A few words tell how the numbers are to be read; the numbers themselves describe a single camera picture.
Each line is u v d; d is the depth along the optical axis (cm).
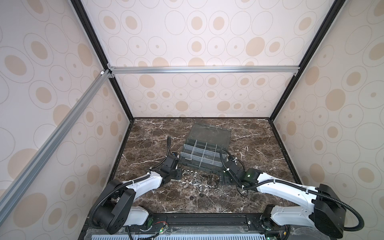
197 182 87
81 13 69
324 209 40
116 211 42
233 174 61
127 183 47
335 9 69
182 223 75
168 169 69
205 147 98
